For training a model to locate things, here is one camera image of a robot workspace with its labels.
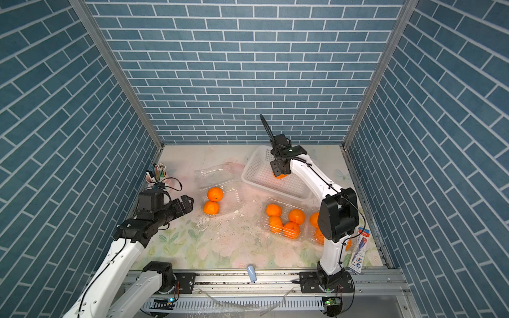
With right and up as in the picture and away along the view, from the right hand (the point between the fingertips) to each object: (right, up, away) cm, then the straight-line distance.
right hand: (283, 167), depth 91 cm
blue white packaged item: (+29, -37, -12) cm, 48 cm away
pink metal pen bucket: (-60, -3, +2) cm, 60 cm away
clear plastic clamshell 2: (-1, -23, -2) cm, 23 cm away
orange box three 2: (-4, -24, -9) cm, 26 cm away
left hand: (-39, -14, -12) cm, 43 cm away
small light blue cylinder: (-14, -39, -17) cm, 44 cm away
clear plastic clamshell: (-28, -5, +15) cm, 33 cm away
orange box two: (-2, -4, -8) cm, 9 cm away
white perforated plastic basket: (-12, -3, +17) cm, 21 cm away
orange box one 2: (-5, -19, -4) cm, 20 cm away
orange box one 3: (+13, -23, -5) cm, 26 cm away
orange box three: (-32, -18, -4) cm, 37 cm away
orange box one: (-32, -13, +3) cm, 35 cm away
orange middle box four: (+3, -26, -10) cm, 28 cm away
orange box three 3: (+14, -28, -10) cm, 33 cm away
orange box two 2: (+6, -21, -4) cm, 23 cm away
